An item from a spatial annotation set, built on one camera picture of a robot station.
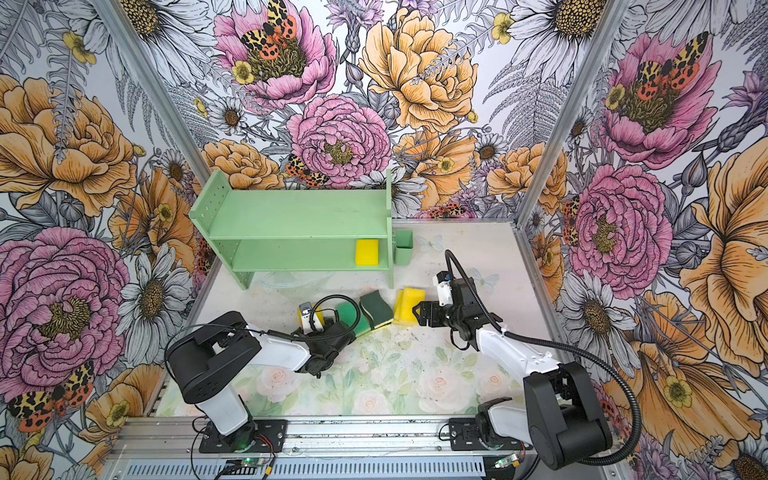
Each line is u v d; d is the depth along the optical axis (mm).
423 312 795
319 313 815
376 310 922
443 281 806
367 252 937
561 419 416
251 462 709
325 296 820
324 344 731
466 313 689
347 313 813
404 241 1082
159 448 730
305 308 813
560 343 464
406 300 922
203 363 468
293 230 815
